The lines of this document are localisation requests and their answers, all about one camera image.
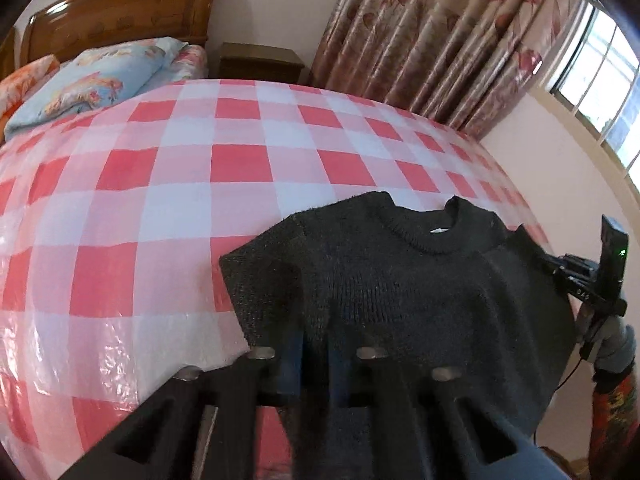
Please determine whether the dark striped knit sweater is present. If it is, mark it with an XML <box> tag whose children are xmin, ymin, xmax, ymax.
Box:
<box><xmin>219</xmin><ymin>191</ymin><xmax>576</xmax><ymax>480</ymax></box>

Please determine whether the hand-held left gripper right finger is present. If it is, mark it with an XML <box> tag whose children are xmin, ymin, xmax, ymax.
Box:
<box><xmin>325</xmin><ymin>342</ymin><xmax>571</xmax><ymax>480</ymax></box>

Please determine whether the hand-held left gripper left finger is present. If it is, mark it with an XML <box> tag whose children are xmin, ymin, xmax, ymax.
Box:
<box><xmin>60</xmin><ymin>332</ymin><xmax>307</xmax><ymax>480</ymax></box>

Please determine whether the barred window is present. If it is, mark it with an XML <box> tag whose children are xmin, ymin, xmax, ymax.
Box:
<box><xmin>550</xmin><ymin>7</ymin><xmax>640</xmax><ymax>173</ymax></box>

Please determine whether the large wooden headboard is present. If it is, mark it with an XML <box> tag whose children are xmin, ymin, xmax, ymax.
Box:
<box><xmin>20</xmin><ymin>0</ymin><xmax>226</xmax><ymax>63</ymax></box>

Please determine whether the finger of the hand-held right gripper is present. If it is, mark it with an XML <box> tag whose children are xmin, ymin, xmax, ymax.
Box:
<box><xmin>541</xmin><ymin>254</ymin><xmax>600</xmax><ymax>281</ymax></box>

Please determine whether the dark wooden nightstand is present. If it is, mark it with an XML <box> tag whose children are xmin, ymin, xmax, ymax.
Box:
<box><xmin>218</xmin><ymin>42</ymin><xmax>306</xmax><ymax>86</ymax></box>

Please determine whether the small wooden headboard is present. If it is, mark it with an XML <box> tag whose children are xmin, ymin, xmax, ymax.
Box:
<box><xmin>0</xmin><ymin>25</ymin><xmax>18</xmax><ymax>81</ymax></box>

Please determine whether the black thin cable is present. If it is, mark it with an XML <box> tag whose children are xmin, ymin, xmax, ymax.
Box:
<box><xmin>531</xmin><ymin>340</ymin><xmax>591</xmax><ymax>448</ymax></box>

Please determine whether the pink floral curtain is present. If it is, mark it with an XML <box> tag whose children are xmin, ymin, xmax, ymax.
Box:
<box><xmin>307</xmin><ymin>0</ymin><xmax>596</xmax><ymax>142</ymax></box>

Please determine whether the pink checkered tablecloth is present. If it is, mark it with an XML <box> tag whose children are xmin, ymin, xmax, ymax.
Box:
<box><xmin>0</xmin><ymin>78</ymin><xmax>556</xmax><ymax>480</ymax></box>

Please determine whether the light blue floral pillow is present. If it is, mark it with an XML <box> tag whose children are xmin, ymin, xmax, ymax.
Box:
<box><xmin>4</xmin><ymin>36</ymin><xmax>190</xmax><ymax>142</ymax></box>

